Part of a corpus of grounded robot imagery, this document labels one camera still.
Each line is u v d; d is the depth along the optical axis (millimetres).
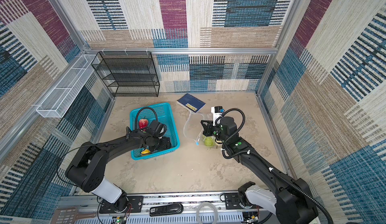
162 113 1064
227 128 589
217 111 689
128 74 1110
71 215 714
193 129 970
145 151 946
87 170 447
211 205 700
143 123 992
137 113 794
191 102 1127
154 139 707
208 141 877
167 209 687
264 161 496
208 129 686
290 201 392
